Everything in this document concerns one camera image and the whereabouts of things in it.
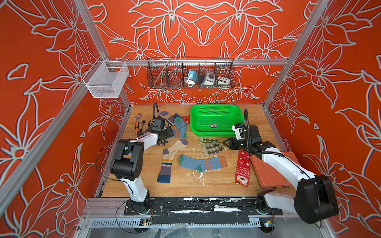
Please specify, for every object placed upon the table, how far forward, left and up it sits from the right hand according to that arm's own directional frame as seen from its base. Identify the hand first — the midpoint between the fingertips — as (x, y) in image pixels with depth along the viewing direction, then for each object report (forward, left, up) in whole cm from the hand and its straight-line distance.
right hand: (223, 141), depth 84 cm
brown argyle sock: (+30, +41, -11) cm, 52 cm away
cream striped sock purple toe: (-3, +33, -11) cm, 35 cm away
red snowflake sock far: (+26, +23, -11) cm, 36 cm away
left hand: (+13, +34, -7) cm, 37 cm away
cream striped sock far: (+25, +34, -9) cm, 43 cm away
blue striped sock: (-10, +12, -11) cm, 19 cm away
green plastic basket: (+26, +1, -12) cm, 29 cm away
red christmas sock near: (-15, -11, -12) cm, 22 cm away
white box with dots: (+35, -1, +17) cm, 39 cm away
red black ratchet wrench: (+23, +55, -11) cm, 61 cm away
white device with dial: (+33, +8, +20) cm, 40 cm away
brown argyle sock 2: (+2, +6, -11) cm, 13 cm away
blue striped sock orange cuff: (+17, +28, -10) cm, 34 cm away
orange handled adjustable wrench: (+20, +60, -10) cm, 64 cm away
